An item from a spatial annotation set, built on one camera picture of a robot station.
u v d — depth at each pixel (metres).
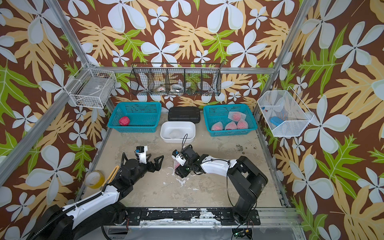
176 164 0.84
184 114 1.14
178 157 0.80
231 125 1.04
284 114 0.84
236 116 1.11
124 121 1.08
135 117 1.18
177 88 0.98
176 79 0.96
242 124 1.04
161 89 0.96
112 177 0.87
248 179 0.47
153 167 0.74
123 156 0.67
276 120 0.80
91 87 0.87
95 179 0.86
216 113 1.15
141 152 0.72
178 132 1.05
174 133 1.01
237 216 0.64
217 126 1.01
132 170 0.63
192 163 0.69
